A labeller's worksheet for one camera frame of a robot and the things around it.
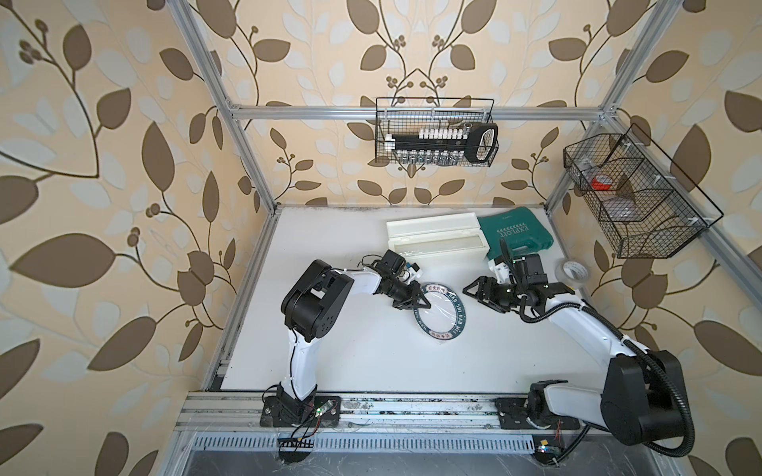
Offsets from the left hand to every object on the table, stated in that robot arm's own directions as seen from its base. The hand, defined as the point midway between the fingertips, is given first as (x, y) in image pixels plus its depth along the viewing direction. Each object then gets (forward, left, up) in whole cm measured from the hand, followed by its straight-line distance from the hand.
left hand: (425, 301), depth 90 cm
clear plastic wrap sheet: (-5, -6, -3) cm, 8 cm away
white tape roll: (+13, -52, -3) cm, 54 cm away
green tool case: (+29, -37, +1) cm, 47 cm away
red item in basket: (+21, -47, +30) cm, 60 cm away
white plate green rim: (-5, -6, -3) cm, 8 cm away
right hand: (0, -13, +5) cm, 14 cm away
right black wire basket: (+10, -53, +31) cm, 63 cm away
